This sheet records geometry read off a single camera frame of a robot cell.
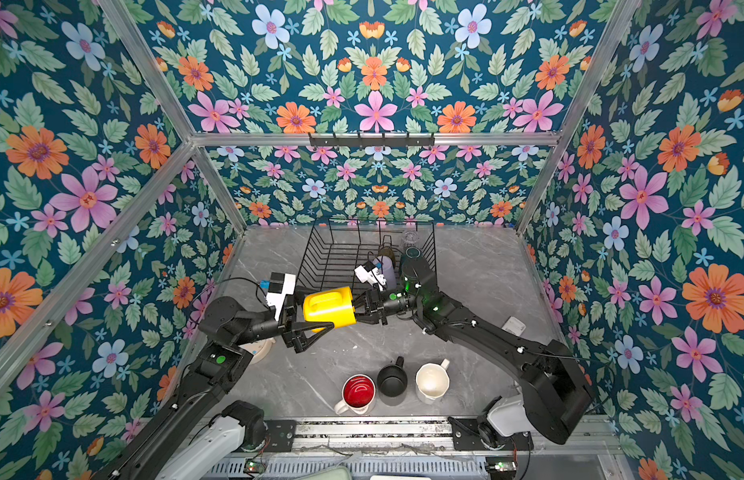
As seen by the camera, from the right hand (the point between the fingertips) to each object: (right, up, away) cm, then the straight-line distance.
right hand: (343, 316), depth 62 cm
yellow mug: (-1, +3, -5) cm, 6 cm away
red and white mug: (+1, -24, +16) cm, 29 cm away
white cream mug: (+21, -22, +19) cm, 36 cm away
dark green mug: (+17, +14, +44) cm, 49 cm away
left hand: (-2, +2, -3) cm, 4 cm away
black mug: (+10, -22, +19) cm, 31 cm away
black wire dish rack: (-11, +16, +52) cm, 56 cm away
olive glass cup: (+8, +14, +48) cm, 50 cm away
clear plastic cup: (+16, +19, +42) cm, 49 cm away
